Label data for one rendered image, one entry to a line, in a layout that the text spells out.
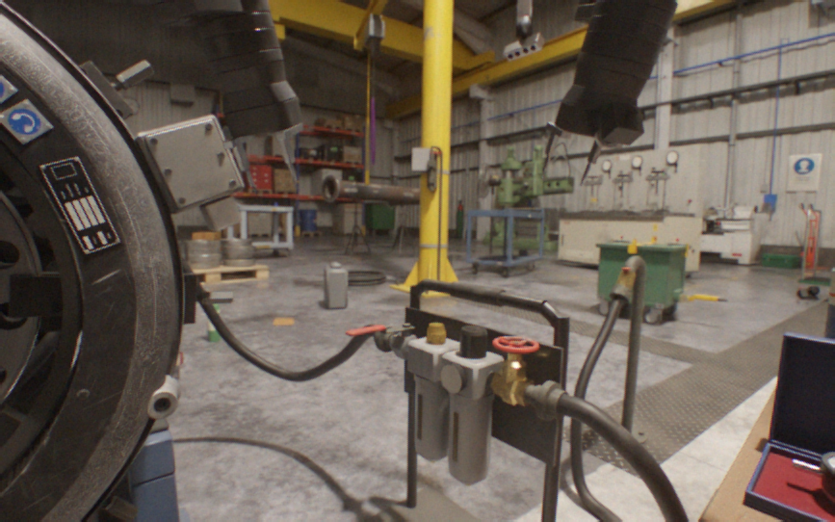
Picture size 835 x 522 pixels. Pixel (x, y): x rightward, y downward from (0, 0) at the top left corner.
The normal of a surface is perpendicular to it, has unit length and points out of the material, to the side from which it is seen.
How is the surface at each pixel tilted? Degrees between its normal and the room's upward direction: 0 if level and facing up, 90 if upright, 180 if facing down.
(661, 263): 90
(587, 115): 114
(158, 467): 90
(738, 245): 90
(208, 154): 90
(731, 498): 0
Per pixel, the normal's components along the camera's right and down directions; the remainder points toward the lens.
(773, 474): 0.02, -0.99
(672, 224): 0.42, 0.10
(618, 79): 0.05, 0.61
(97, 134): 0.86, -0.14
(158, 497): 0.66, 0.09
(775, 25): -0.82, 0.04
